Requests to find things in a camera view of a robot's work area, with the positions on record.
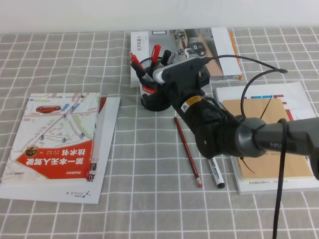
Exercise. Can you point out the red and white map book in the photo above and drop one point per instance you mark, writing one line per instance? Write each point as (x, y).
(55, 139)

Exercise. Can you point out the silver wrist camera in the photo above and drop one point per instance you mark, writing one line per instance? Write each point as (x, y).
(187, 69)

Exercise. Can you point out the red marker upright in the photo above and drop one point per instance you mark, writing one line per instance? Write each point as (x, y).
(155, 55)

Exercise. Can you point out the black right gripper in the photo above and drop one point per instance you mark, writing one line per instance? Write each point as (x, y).
(180, 90)

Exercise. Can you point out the red pencil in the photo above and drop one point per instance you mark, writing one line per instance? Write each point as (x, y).
(188, 153)

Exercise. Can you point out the white brochure under book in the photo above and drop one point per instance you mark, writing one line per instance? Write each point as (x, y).
(86, 192)

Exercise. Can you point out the black marker white barrel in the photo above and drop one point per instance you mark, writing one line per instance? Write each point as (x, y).
(140, 72)

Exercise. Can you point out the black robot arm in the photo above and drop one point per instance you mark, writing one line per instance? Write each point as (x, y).
(217, 131)

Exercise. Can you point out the black whiteboard marker on table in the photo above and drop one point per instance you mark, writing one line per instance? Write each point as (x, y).
(216, 173)

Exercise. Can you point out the grey pen in holder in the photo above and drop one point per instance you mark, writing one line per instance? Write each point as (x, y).
(171, 59)

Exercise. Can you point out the black whiteboard marker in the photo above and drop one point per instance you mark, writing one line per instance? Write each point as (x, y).
(216, 173)
(165, 57)

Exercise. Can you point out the tan notebook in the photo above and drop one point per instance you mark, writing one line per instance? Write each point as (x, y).
(254, 137)

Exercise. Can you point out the white magazine under notebook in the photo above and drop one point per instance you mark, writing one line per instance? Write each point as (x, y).
(260, 175)

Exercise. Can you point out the black mesh pen holder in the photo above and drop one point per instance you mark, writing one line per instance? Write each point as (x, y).
(153, 97)

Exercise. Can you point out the grey checked tablecloth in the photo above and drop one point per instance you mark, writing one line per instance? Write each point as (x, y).
(148, 191)

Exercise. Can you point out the photo cover magazine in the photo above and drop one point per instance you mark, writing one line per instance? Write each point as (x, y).
(190, 43)

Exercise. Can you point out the red marker left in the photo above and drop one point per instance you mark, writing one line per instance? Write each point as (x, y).
(135, 61)

